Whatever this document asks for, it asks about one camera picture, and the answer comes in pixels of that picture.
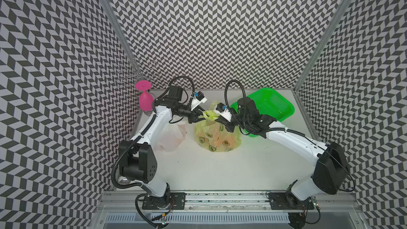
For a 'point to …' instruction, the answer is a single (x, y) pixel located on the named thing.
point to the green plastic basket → (268, 102)
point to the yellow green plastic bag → (213, 136)
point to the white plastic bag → (171, 136)
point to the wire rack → (125, 76)
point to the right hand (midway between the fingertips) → (217, 120)
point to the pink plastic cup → (146, 100)
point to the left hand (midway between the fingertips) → (206, 115)
